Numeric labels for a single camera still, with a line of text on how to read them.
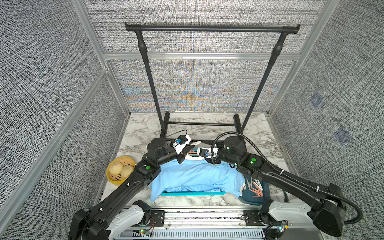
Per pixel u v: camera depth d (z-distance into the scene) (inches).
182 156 24.6
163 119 44.6
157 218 28.8
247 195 31.5
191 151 27.8
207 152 23.4
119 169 32.8
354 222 16.6
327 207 15.2
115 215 19.1
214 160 25.1
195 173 29.4
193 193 30.5
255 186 32.9
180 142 23.0
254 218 28.8
